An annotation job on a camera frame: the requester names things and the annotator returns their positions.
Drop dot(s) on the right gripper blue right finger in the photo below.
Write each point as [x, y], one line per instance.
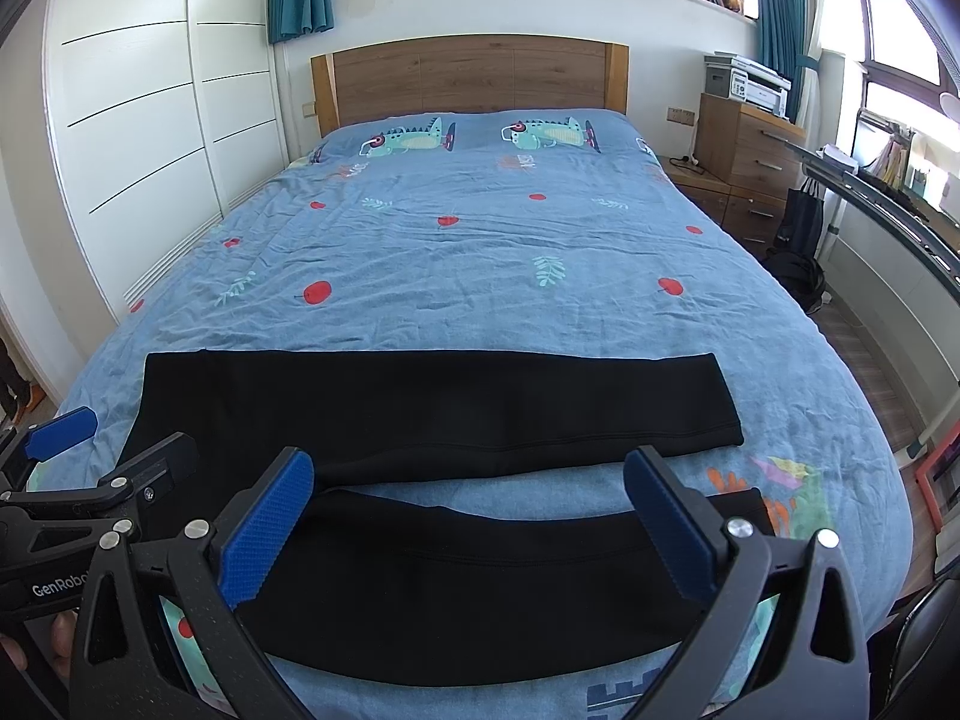
[812, 662]

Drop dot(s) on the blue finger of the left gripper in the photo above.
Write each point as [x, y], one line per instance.
[133, 490]
[60, 434]

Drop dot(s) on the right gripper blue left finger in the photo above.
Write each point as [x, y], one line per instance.
[158, 635]

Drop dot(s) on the black pants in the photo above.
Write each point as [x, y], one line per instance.
[422, 595]

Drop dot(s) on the person's left hand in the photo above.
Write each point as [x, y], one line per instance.
[47, 637]

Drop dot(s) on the white wardrobe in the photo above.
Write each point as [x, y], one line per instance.
[163, 118]

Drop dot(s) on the black backpack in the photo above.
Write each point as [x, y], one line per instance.
[801, 276]

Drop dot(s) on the dark hanging tote bag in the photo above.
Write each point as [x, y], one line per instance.
[802, 222]

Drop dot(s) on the curved grey desk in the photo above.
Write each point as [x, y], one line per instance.
[922, 241]

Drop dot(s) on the left dinosaur pillow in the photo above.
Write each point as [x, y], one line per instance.
[388, 138]

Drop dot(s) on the dinosaur pillow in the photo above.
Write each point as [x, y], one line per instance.
[388, 138]
[551, 131]

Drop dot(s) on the wooden nightstand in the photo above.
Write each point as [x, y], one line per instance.
[703, 189]

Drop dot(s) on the wooden drawer chest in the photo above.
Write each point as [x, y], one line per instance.
[751, 151]

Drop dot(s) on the wooden headboard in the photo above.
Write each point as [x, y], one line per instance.
[467, 75]

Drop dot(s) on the right dinosaur pillow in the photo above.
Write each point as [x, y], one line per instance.
[551, 131]

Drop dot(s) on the white printer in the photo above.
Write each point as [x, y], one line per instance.
[733, 76]

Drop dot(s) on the right teal curtain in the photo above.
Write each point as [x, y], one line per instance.
[784, 45]

